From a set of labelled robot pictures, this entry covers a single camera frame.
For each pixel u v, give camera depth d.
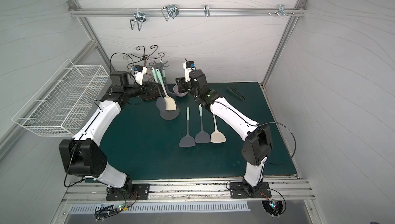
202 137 0.91
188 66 0.66
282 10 0.77
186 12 0.80
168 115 1.02
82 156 0.43
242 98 1.11
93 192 0.75
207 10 0.74
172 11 0.75
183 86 0.69
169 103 0.92
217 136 0.91
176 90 1.11
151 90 0.75
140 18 0.78
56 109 0.66
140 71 0.72
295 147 0.44
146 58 0.93
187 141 0.89
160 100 0.92
